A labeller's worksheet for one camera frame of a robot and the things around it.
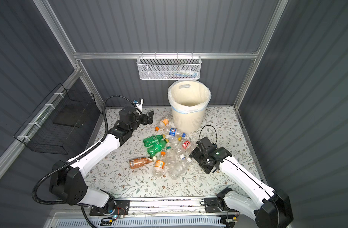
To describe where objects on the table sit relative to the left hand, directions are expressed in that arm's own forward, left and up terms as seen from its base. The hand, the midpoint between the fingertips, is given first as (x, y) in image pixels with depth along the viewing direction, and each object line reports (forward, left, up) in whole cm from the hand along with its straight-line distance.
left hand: (145, 110), depth 81 cm
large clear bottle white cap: (-25, -20, -27) cm, 42 cm away
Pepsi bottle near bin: (-1, -17, -23) cm, 28 cm away
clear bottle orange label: (-25, -6, -23) cm, 35 cm away
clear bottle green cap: (-17, -14, -28) cm, 36 cm away
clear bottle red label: (-12, -23, -21) cm, 34 cm away
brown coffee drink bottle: (-22, +7, -23) cm, 32 cm away
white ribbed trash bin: (+21, -28, -11) cm, 37 cm away
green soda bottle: (-4, 0, -26) cm, 26 cm away
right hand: (-25, -27, -18) cm, 41 cm away
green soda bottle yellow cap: (-13, -5, -23) cm, 27 cm away
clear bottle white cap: (-14, -18, -26) cm, 35 cm away
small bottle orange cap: (+9, -9, -23) cm, 27 cm away
